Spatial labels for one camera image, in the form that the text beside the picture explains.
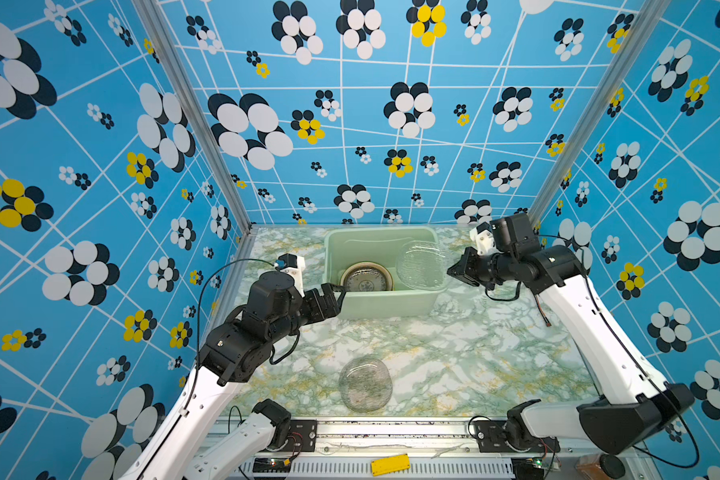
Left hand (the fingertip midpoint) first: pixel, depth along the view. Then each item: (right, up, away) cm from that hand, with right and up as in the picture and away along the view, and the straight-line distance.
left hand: (335, 292), depth 65 cm
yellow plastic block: (+12, -41, +4) cm, 43 cm away
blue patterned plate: (+7, +1, +35) cm, 36 cm away
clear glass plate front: (+6, -28, +17) cm, 34 cm away
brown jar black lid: (+57, -37, -2) cm, 67 cm away
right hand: (+27, +5, +7) cm, 28 cm away
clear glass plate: (+21, +6, +9) cm, 23 cm away
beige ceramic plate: (+7, +1, +35) cm, 36 cm away
